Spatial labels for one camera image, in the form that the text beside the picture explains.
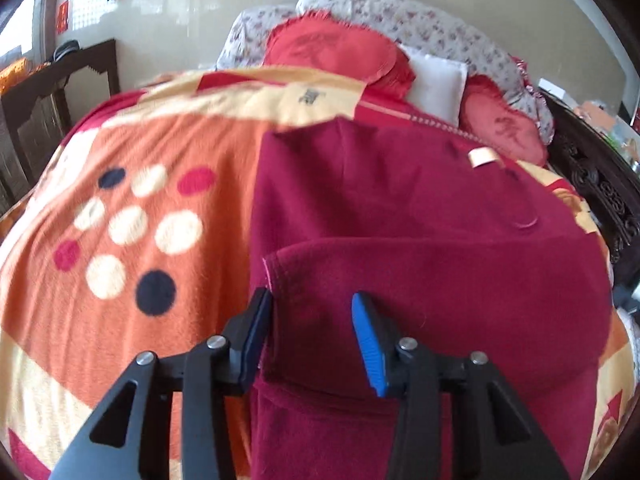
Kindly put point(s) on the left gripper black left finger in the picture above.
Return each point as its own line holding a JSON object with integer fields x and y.
{"x": 127, "y": 436}

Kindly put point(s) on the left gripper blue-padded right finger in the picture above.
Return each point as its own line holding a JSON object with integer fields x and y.
{"x": 460, "y": 411}

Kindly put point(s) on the maroon knit garment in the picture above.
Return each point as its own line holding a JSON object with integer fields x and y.
{"x": 463, "y": 258}

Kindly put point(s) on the orange cream fleece blanket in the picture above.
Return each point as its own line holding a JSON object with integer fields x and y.
{"x": 138, "y": 238}

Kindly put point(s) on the dark carved wooden cabinet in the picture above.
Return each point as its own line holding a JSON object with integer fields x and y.
{"x": 605, "y": 181}

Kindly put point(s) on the red heart pillow right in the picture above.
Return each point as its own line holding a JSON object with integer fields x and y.
{"x": 485, "y": 113}

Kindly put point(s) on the red heart pillow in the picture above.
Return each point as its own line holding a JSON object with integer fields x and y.
{"x": 485, "y": 113}
{"x": 320, "y": 41}

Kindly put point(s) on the white square pillow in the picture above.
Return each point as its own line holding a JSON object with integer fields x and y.
{"x": 439, "y": 85}

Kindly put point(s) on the dark wooden side table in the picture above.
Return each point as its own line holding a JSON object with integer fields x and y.
{"x": 35, "y": 116}

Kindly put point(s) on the black headphones on table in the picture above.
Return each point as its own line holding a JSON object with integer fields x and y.
{"x": 69, "y": 47}

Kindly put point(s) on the red heart pillow left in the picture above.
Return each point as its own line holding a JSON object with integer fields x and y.
{"x": 320, "y": 41}

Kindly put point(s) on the red wall sticker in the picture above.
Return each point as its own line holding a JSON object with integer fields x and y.
{"x": 62, "y": 17}

